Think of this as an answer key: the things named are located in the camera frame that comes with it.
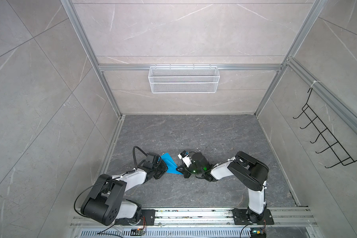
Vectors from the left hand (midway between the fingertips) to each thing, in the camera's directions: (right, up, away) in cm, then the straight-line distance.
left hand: (169, 164), depth 91 cm
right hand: (+5, -2, -1) cm, 5 cm away
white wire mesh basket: (+9, +56, +10) cm, 57 cm away
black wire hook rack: (+76, +19, -24) cm, 81 cm away
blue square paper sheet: (+1, 0, -2) cm, 3 cm away
